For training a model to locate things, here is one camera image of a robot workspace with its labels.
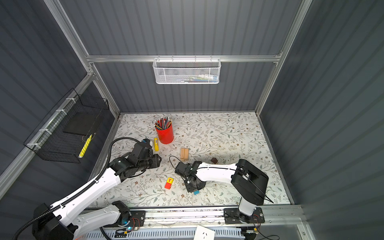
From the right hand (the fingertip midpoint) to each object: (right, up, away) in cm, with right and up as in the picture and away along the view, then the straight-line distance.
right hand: (193, 189), depth 83 cm
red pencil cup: (-19, +29, +17) cm, 39 cm away
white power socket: (+5, -13, -17) cm, 22 cm away
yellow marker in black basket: (-50, +26, -14) cm, 59 cm away
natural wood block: (-7, +18, +11) cm, 22 cm away
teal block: (+1, -1, -2) cm, 3 cm away
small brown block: (+13, +14, +10) cm, 22 cm away
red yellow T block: (-15, +2, +1) cm, 15 cm away
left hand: (-19, +18, -4) cm, 26 cm away
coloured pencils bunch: (-21, +37, +13) cm, 45 cm away
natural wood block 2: (-5, +18, +11) cm, 22 cm away
